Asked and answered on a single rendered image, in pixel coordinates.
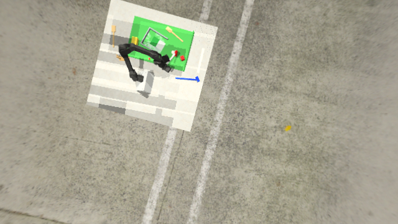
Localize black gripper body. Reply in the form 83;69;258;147
155;63;171;73

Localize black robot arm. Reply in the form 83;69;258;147
119;43;170;83

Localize yellow cube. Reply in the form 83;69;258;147
131;36;139;45

